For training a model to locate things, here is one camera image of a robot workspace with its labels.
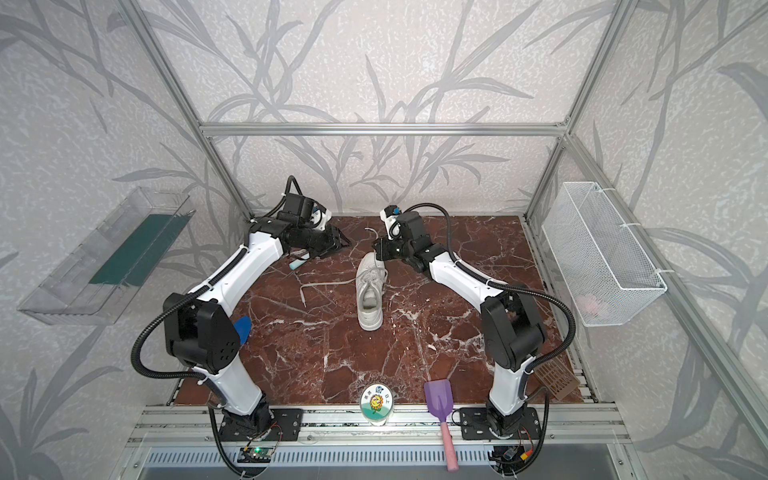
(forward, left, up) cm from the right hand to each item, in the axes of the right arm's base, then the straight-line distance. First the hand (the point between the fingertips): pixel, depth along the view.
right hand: (373, 235), depth 87 cm
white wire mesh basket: (-23, -51, +15) cm, 58 cm away
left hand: (-2, +6, +2) cm, 6 cm away
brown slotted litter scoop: (-34, -51, -20) cm, 65 cm away
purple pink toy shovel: (-39, -18, -20) cm, 47 cm away
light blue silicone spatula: (+4, +30, -20) cm, 36 cm away
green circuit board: (-52, +27, -22) cm, 62 cm away
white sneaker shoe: (-7, +2, -12) cm, 14 cm away
